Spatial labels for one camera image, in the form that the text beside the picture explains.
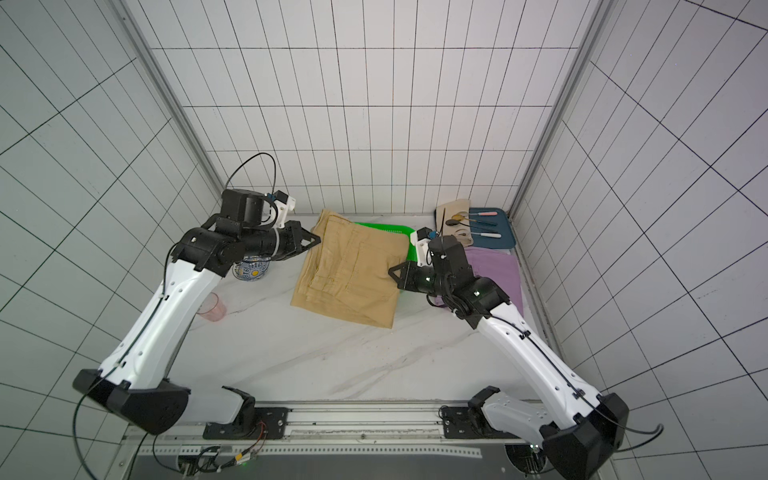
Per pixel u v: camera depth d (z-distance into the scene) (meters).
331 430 0.73
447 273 0.52
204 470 0.66
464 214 1.19
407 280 0.61
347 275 0.71
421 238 0.64
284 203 0.63
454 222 1.18
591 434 0.36
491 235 1.14
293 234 0.59
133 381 0.38
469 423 0.66
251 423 0.69
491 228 1.16
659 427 0.38
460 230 1.14
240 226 0.50
